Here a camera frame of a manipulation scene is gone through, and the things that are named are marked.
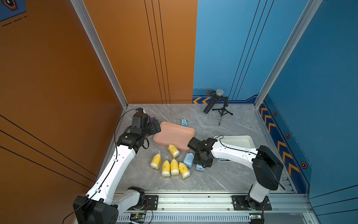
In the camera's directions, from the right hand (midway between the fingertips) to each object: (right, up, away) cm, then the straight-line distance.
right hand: (197, 164), depth 84 cm
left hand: (-26, +25, -5) cm, 37 cm away
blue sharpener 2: (+1, -1, -3) cm, 4 cm away
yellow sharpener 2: (-14, 0, -5) cm, 15 cm away
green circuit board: (-30, -23, -12) cm, 40 cm away
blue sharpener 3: (+7, +11, -27) cm, 30 cm away
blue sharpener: (-5, +3, -3) cm, 7 cm away
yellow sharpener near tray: (-14, +7, +1) cm, 16 cm away
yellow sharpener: (-18, -1, -6) cm, 19 cm away
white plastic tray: (+29, +12, +13) cm, 34 cm away
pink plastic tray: (-13, +15, +19) cm, 27 cm away
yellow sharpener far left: (-25, +2, -3) cm, 25 cm away
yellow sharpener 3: (-8, -1, -7) cm, 11 cm away
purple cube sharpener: (-32, +27, +20) cm, 46 cm away
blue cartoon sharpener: (-8, +24, +22) cm, 34 cm away
